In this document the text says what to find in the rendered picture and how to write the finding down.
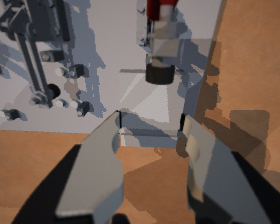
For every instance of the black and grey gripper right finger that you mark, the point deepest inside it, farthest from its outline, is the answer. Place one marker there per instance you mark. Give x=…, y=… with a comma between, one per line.
x=224, y=186

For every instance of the toggle clamp with red handle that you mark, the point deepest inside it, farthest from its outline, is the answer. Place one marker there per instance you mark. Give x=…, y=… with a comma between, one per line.
x=47, y=22

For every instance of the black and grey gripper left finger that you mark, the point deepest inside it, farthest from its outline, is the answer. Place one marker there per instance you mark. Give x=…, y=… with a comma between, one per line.
x=85, y=187

